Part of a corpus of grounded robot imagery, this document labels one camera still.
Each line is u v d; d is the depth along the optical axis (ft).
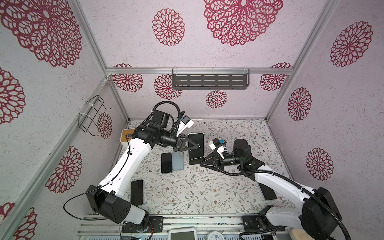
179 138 1.88
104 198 1.28
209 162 2.18
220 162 2.02
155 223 2.43
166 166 3.08
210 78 3.13
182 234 2.22
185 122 1.95
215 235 2.25
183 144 1.97
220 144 1.95
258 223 2.14
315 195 1.44
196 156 2.09
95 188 1.30
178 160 3.17
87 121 2.46
